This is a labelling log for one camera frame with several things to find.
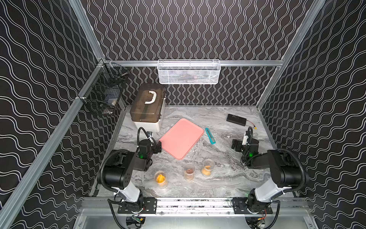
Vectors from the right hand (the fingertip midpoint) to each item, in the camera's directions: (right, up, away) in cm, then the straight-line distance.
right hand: (241, 140), depth 97 cm
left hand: (-61, +1, -2) cm, 61 cm away
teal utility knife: (-20, +1, +3) cm, 21 cm away
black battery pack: (+1, +14, +12) cm, 19 cm away
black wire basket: (-93, +31, -3) cm, 99 cm away
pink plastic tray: (-41, +1, +4) cm, 42 cm away
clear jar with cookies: (-25, -14, -10) cm, 30 cm away
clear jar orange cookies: (-52, -18, -20) cm, 58 cm away
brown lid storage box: (-66, +24, +10) cm, 71 cm away
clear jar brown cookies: (-37, -15, -20) cm, 44 cm away
